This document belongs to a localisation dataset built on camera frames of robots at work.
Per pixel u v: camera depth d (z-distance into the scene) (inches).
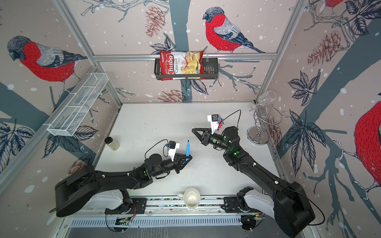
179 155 28.1
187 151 28.7
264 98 34.5
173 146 26.9
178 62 34.5
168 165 26.7
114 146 35.9
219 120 26.0
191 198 29.5
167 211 28.7
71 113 29.3
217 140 25.5
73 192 16.9
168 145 26.4
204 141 25.6
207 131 26.3
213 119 25.9
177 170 26.4
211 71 37.4
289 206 15.7
